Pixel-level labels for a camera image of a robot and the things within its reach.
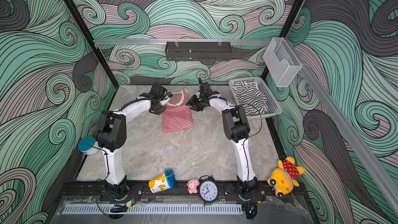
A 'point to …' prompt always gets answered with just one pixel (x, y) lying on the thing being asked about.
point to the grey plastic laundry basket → (274, 107)
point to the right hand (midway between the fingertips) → (187, 104)
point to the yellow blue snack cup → (164, 182)
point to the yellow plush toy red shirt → (282, 179)
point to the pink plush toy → (192, 185)
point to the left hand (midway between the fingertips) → (158, 105)
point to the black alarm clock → (208, 190)
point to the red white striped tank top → (178, 115)
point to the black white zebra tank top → (253, 99)
